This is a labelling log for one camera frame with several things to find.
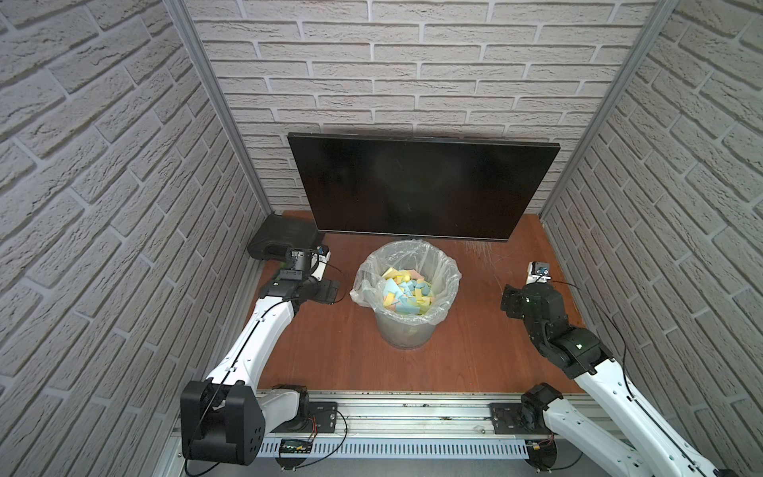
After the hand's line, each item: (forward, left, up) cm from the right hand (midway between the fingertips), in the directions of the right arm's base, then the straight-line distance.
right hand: (524, 289), depth 75 cm
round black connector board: (-34, 0, -21) cm, 40 cm away
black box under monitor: (+39, +74, -16) cm, 85 cm away
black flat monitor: (+35, +23, +6) cm, 43 cm away
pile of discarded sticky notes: (+6, +30, -8) cm, 32 cm away
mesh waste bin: (-8, +32, -6) cm, 34 cm away
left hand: (+11, +58, -5) cm, 59 cm away
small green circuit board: (-28, +61, -21) cm, 70 cm away
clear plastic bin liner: (+6, +22, +3) cm, 23 cm away
